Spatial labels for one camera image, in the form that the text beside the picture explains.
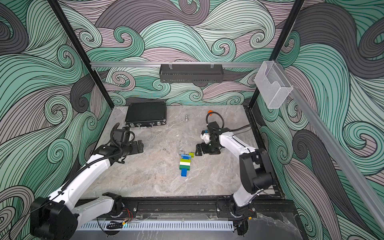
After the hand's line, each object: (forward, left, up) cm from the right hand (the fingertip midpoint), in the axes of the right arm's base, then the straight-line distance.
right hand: (202, 154), depth 87 cm
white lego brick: (-5, +10, -4) cm, 12 cm away
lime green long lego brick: (-2, +10, -4) cm, 11 cm away
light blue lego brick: (0, +10, -3) cm, 10 cm away
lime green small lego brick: (+1, +6, -3) cm, 7 cm away
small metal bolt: (+31, +10, -4) cm, 32 cm away
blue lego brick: (-9, +11, -4) cm, 15 cm away
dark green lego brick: (-7, +11, -4) cm, 13 cm away
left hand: (+2, +38, +9) cm, 39 cm away
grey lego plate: (+3, +13, -4) cm, 14 cm away
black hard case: (+34, +41, -2) cm, 53 cm away
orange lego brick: (+41, -9, -6) cm, 42 cm away
